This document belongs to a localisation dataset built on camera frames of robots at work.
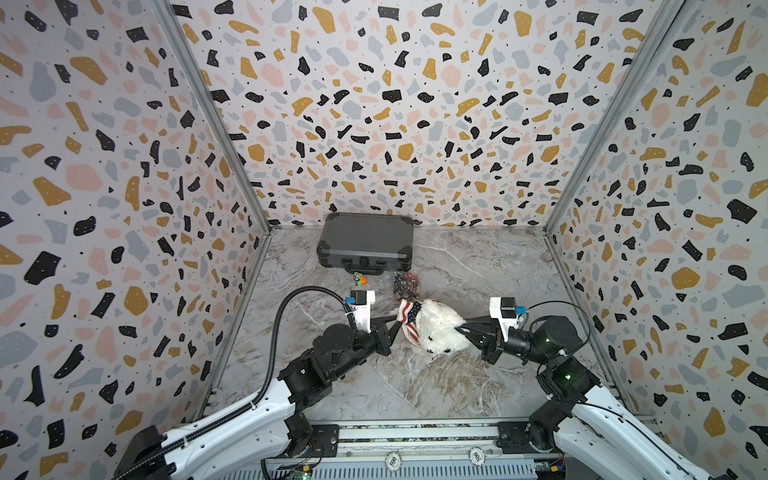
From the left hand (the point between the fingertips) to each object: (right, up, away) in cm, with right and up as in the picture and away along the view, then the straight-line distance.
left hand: (410, 316), depth 67 cm
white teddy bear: (+5, -1, -6) cm, 8 cm away
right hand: (+10, 0, -5) cm, 11 cm away
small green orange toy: (-17, +5, +36) cm, 40 cm away
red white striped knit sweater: (-1, 0, +1) cm, 1 cm away
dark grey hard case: (-15, +18, +37) cm, 43 cm away
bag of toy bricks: (-1, +3, +34) cm, 34 cm away
